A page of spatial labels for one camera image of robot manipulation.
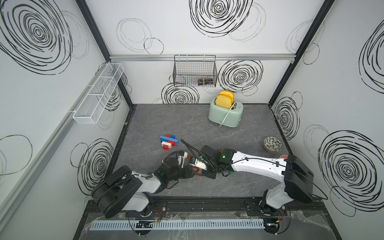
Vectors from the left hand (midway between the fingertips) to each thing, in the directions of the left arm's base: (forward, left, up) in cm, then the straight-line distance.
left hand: (196, 171), depth 82 cm
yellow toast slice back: (+45, -19, +19) cm, 53 cm away
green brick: (-10, -13, +26) cm, 31 cm away
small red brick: (+24, +20, -2) cm, 31 cm away
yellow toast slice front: (+39, -17, +17) cm, 46 cm away
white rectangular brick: (+17, +19, -1) cm, 26 cm away
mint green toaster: (+35, -13, +9) cm, 39 cm away
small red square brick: (+15, +20, -2) cm, 25 cm away
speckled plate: (+19, -50, -2) cm, 53 cm away
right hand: (0, -4, +3) cm, 5 cm away
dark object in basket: (+44, -5, +29) cm, 52 cm away
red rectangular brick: (+17, +15, 0) cm, 23 cm away
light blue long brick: (+21, +21, -1) cm, 29 cm away
